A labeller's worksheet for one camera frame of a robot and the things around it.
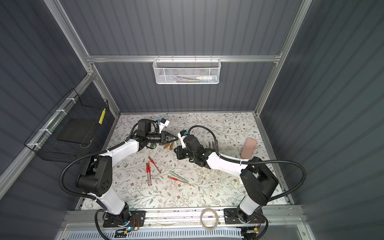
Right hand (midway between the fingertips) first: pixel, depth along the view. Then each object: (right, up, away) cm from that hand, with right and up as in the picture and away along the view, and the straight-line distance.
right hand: (176, 150), depth 83 cm
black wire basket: (-48, +13, -9) cm, 50 cm away
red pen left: (-19, -14, +6) cm, 24 cm away
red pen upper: (-17, -9, +11) cm, 22 cm away
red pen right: (-17, -15, +6) cm, 23 cm away
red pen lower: (+1, -18, +4) cm, 19 cm away
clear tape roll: (+14, -33, -11) cm, 37 cm away
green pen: (+1, -16, +4) cm, 17 cm away
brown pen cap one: (-6, 0, +19) cm, 20 cm away
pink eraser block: (+46, -1, +14) cm, 48 cm away
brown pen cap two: (-10, 0, +19) cm, 21 cm away
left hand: (+1, +6, 0) cm, 6 cm away
